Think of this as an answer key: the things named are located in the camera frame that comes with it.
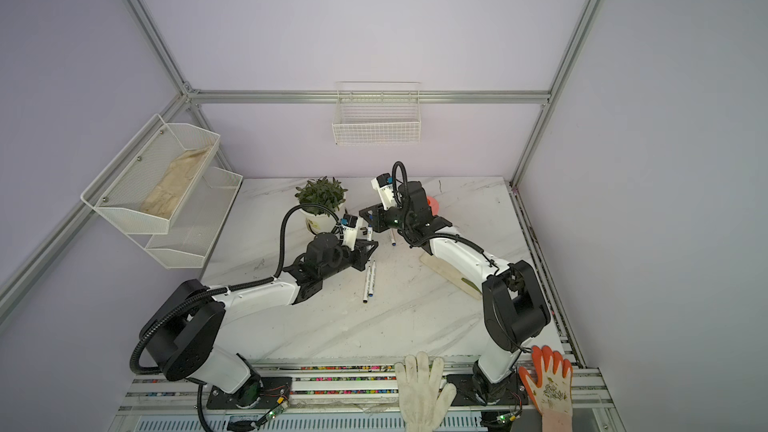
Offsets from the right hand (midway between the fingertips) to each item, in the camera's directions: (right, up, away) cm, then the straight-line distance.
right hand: (361, 212), depth 82 cm
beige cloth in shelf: (-51, +4, -6) cm, 51 cm away
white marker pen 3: (+9, -9, +22) cm, 25 cm away
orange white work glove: (+49, -45, -9) cm, 67 cm away
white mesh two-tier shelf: (-55, -9, +8) cm, 56 cm away
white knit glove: (+16, -47, -10) cm, 50 cm away
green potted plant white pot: (-14, +3, +10) cm, 17 cm away
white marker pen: (+3, -6, 0) cm, 6 cm away
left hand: (+3, -9, +3) cm, 9 cm away
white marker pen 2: (+2, -22, +11) cm, 25 cm away
